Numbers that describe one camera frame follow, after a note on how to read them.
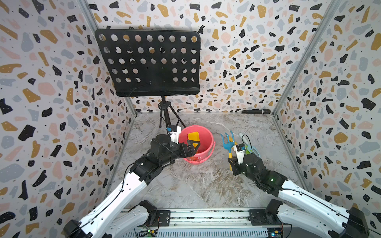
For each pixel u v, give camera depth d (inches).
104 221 15.5
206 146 35.9
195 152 23.9
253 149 39.1
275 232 28.2
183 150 23.4
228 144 30.2
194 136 36.9
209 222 28.8
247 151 38.4
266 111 48.2
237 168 27.1
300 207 19.5
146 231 27.8
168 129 24.5
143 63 39.4
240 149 26.5
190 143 23.8
